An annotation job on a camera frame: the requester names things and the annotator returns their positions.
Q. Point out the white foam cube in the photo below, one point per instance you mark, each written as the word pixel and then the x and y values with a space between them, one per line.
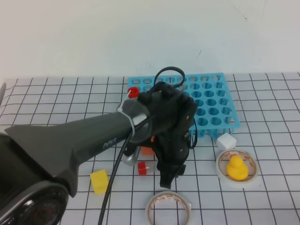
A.
pixel 226 141

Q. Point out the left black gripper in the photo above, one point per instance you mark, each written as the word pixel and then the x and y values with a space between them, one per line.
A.
pixel 171 116

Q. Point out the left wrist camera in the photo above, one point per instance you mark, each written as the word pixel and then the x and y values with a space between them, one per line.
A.
pixel 132 159

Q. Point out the yellow rubber duck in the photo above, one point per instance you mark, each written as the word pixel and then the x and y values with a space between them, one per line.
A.
pixel 236 168

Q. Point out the yellow foam cube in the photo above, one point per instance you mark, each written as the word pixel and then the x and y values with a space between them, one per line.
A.
pixel 99 181

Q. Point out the orange foam cube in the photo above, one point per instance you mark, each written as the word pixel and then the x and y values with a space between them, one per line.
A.
pixel 146 151

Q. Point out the tape roll under duck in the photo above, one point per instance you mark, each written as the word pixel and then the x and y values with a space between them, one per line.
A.
pixel 222 161

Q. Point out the red-capped clear test tube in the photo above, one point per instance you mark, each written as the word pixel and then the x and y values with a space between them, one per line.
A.
pixel 146 167

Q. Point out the red-capped tube in rack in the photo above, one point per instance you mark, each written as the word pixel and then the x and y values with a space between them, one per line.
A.
pixel 133 92

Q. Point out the front tape roll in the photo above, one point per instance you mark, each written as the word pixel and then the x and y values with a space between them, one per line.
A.
pixel 167 195

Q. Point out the blue test tube rack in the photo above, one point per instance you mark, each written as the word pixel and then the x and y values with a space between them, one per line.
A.
pixel 215 114

